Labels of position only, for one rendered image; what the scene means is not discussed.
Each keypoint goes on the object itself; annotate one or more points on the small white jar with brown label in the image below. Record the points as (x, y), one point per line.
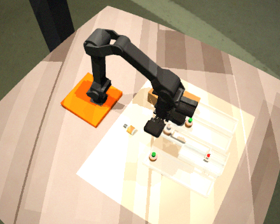
(130, 129)

